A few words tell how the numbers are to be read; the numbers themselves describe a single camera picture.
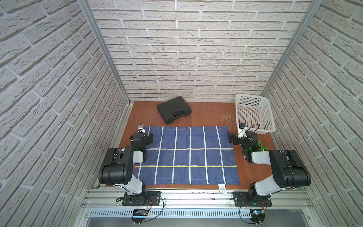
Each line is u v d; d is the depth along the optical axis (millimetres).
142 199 673
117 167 464
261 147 922
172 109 1107
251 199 671
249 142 712
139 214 708
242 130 792
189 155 896
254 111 1132
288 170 458
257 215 702
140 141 709
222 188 774
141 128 814
